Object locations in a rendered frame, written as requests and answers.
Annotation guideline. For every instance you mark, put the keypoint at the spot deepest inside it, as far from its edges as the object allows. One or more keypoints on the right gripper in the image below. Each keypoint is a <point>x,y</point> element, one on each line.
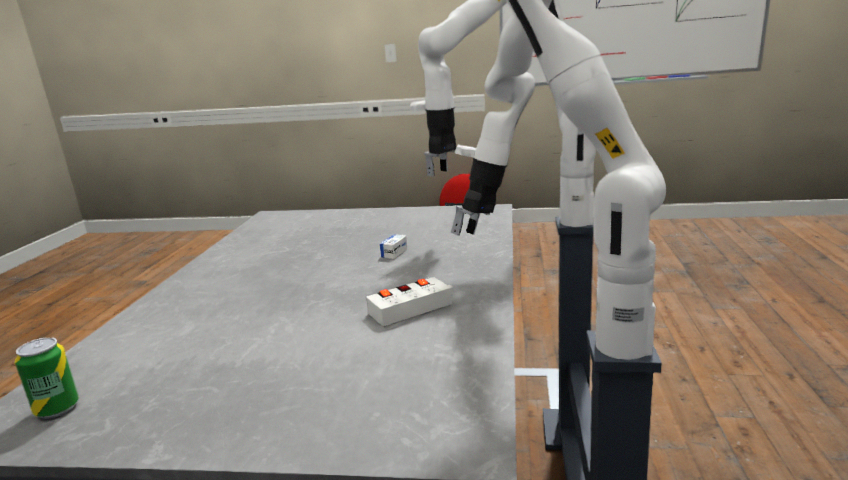
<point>439,108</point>

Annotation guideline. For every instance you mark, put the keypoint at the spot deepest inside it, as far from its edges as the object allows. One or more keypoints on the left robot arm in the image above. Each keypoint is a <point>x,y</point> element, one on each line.
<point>583,88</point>

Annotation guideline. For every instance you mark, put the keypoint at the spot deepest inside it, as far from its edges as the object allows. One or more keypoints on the green drink can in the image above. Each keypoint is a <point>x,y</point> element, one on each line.
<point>46,378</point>

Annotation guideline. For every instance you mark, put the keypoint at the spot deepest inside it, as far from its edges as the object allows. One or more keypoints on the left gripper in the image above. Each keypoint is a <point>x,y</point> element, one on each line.
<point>489,162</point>

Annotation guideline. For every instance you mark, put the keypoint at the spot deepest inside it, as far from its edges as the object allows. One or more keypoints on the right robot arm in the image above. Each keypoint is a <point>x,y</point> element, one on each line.
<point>578,153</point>

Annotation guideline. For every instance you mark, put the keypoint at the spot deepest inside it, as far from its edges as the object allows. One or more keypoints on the white power strip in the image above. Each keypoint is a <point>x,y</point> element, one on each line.
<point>425,295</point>

